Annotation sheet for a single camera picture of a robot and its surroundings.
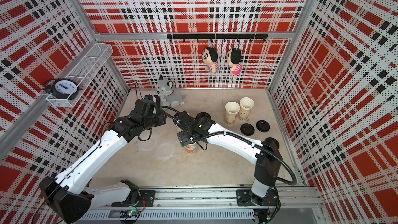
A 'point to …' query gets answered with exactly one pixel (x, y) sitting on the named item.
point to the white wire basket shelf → (85, 71)
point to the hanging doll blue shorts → (209, 57)
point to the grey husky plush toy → (169, 96)
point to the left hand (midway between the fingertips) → (165, 116)
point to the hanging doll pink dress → (233, 58)
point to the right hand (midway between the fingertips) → (190, 135)
